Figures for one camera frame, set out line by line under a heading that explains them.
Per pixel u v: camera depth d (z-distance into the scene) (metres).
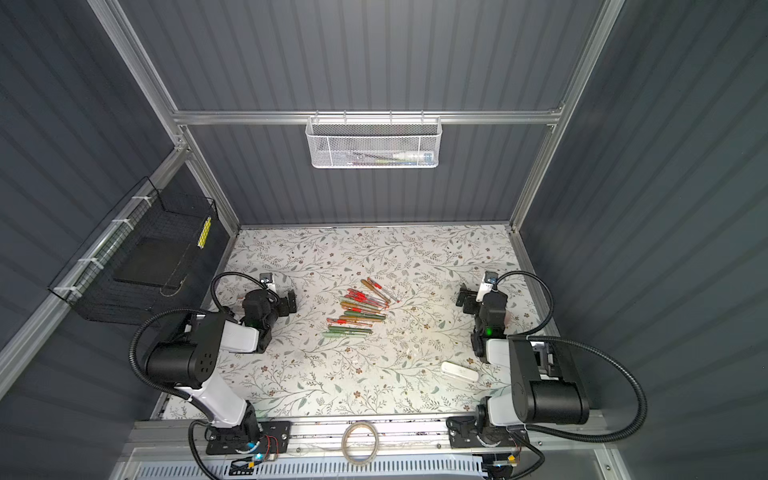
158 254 0.74
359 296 0.99
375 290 1.02
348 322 0.94
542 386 0.44
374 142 1.24
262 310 0.75
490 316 0.69
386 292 1.02
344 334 0.91
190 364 0.47
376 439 0.73
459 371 0.81
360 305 0.97
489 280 0.79
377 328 0.93
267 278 0.85
